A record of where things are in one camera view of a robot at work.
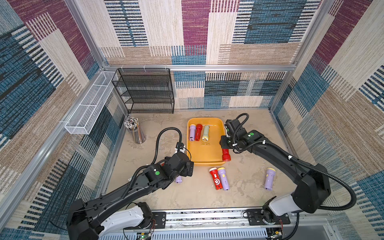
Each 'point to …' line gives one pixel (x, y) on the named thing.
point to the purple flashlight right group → (224, 179)
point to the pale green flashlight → (205, 134)
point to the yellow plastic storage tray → (208, 153)
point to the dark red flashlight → (199, 127)
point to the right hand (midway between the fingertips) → (225, 144)
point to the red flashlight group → (226, 156)
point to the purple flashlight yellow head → (178, 179)
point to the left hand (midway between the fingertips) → (185, 162)
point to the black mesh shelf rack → (145, 90)
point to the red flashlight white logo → (216, 178)
